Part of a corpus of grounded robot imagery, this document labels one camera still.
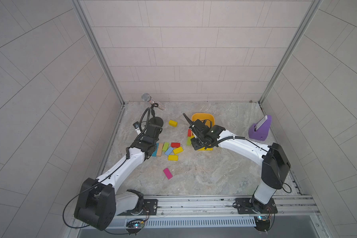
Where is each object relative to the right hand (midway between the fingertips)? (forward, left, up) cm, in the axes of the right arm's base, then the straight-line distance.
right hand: (194, 143), depth 85 cm
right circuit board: (-38, -29, -12) cm, 49 cm away
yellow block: (+20, +13, -6) cm, 24 cm away
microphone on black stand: (+19, +25, +20) cm, 38 cm away
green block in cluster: (+3, +18, -7) cm, 19 cm away
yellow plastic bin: (+23, -8, -3) cm, 24 cm away
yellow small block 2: (-4, +13, -7) cm, 15 cm away
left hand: (+7, +25, +3) cm, 26 cm away
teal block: (-2, +25, -7) cm, 26 cm away
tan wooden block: (0, +21, -6) cm, 22 cm away
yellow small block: (0, +10, -8) cm, 13 cm away
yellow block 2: (0, -6, -8) cm, 10 cm away
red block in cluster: (+5, +12, -9) cm, 15 cm away
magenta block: (-13, +16, -9) cm, 22 cm away
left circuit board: (-36, +30, -6) cm, 47 cm away
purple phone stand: (+6, -41, 0) cm, 42 cm away
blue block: (0, +16, -7) cm, 17 cm away
